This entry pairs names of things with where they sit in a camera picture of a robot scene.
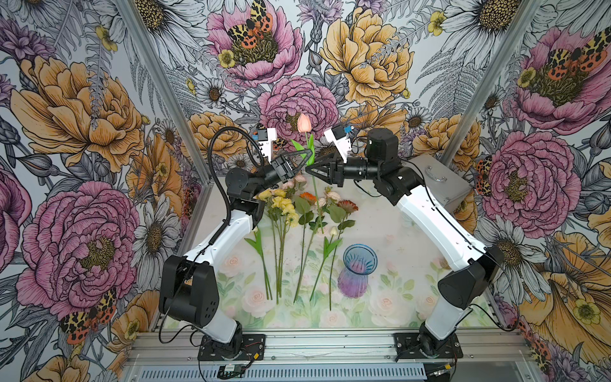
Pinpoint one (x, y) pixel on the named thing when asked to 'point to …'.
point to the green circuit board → (227, 371)
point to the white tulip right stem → (328, 248)
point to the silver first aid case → (445, 184)
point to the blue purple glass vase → (359, 260)
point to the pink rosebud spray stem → (292, 190)
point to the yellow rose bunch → (282, 212)
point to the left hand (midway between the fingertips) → (314, 157)
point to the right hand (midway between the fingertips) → (308, 173)
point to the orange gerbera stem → (305, 198)
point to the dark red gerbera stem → (334, 263)
